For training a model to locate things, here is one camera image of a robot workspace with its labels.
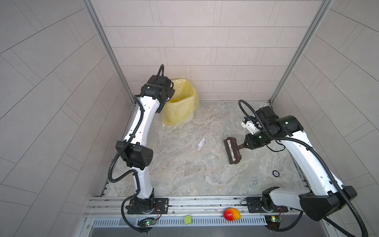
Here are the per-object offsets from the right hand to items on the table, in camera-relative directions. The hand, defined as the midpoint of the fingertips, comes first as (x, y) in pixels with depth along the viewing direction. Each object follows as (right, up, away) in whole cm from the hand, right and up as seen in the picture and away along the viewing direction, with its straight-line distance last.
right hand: (244, 144), depth 69 cm
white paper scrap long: (-20, -5, +24) cm, 31 cm away
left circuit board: (-45, -34, -4) cm, 57 cm away
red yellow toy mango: (-6, -31, -3) cm, 32 cm away
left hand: (-47, +20, +9) cm, 52 cm away
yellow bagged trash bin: (-32, +18, +18) cm, 41 cm away
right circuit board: (+13, -36, -1) cm, 38 cm away
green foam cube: (-27, -35, -2) cm, 44 cm away
